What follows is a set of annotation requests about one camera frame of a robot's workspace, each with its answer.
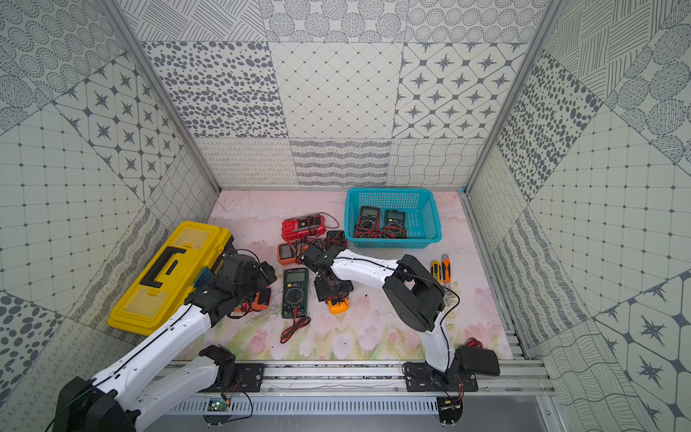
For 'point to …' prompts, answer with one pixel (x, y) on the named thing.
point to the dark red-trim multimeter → (369, 223)
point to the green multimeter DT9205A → (295, 292)
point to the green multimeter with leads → (395, 225)
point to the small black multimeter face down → (335, 238)
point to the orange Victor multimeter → (286, 255)
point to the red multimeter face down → (303, 228)
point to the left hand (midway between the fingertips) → (263, 270)
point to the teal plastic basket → (421, 211)
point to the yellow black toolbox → (163, 283)
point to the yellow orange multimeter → (338, 308)
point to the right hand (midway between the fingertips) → (336, 294)
